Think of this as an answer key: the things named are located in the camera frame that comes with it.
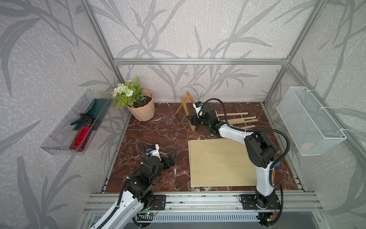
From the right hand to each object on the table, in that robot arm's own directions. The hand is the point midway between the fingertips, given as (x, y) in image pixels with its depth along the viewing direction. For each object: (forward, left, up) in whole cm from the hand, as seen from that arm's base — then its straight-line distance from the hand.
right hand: (190, 114), depth 93 cm
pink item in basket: (-27, -59, +5) cm, 65 cm away
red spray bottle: (-28, +46, +21) cm, 57 cm away
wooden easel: (+4, +4, +5) cm, 8 cm away
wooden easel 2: (+6, -37, -15) cm, 40 cm away
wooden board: (-26, +1, -15) cm, 30 cm away
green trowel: (-14, +48, +18) cm, 53 cm away
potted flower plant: (+11, +36, +1) cm, 37 cm away
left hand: (-27, +10, -4) cm, 29 cm away
